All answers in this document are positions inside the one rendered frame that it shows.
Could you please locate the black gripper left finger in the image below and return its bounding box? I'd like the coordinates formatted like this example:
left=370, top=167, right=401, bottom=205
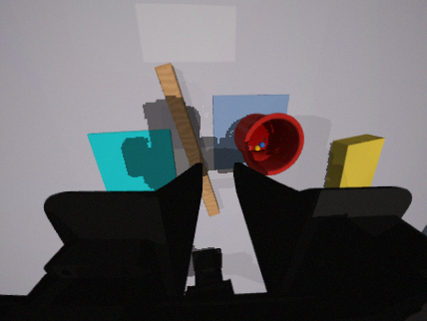
left=44, top=162, right=203, bottom=296

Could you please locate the tan wooden flat bar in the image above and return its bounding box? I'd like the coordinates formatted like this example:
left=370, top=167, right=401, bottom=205
left=155, top=63, right=219, bottom=217

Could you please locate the yellow block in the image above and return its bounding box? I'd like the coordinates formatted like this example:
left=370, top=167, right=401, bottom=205
left=325, top=134, right=385, bottom=187

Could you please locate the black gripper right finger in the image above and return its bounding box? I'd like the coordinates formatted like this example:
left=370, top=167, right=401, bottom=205
left=233, top=162, right=412, bottom=292

